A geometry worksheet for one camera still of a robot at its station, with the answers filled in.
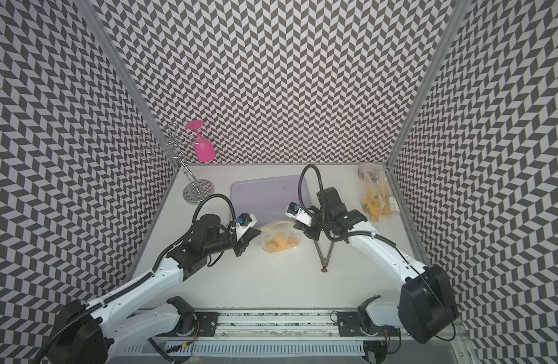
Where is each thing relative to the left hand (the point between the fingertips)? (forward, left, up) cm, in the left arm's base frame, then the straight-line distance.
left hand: (258, 233), depth 77 cm
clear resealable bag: (+14, -50, -4) cm, 52 cm away
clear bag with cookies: (+1, -7, -5) cm, 9 cm away
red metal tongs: (-4, -24, -15) cm, 29 cm away
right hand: (+3, -14, -1) cm, 15 cm away
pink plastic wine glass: (+38, +26, +5) cm, 46 cm away
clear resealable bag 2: (+19, -46, -6) cm, 50 cm away
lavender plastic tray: (+27, 0, -17) cm, 32 cm away
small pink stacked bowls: (+39, -50, -12) cm, 65 cm away
